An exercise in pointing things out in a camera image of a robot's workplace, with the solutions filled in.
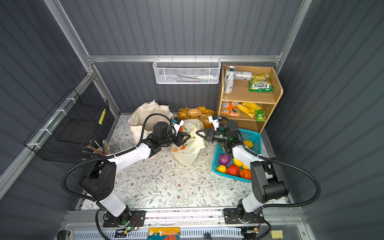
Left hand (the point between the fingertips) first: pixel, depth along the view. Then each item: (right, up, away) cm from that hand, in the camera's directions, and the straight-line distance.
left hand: (188, 134), depth 86 cm
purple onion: (+22, -15, +3) cm, 27 cm away
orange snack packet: (+27, +16, +11) cm, 33 cm away
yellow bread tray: (+9, +15, +29) cm, 34 cm away
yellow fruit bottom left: (+19, -20, -1) cm, 28 cm away
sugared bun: (+4, +15, +26) cm, 30 cm away
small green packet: (+45, +11, +8) cm, 47 cm away
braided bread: (-5, +15, +30) cm, 34 cm away
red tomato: (+25, -20, -3) cm, 32 cm away
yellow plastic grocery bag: (+1, -10, -5) cm, 11 cm away
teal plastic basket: (+43, -2, +11) cm, 44 cm away
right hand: (+6, 0, -7) cm, 9 cm away
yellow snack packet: (+40, +17, +11) cm, 44 cm away
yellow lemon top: (+30, -17, +1) cm, 35 cm away
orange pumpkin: (+32, -22, -4) cm, 39 cm away
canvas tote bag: (-32, +8, +5) cm, 33 cm away
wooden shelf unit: (+36, +23, +1) cm, 43 cm away
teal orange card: (-11, -46, -16) cm, 50 cm away
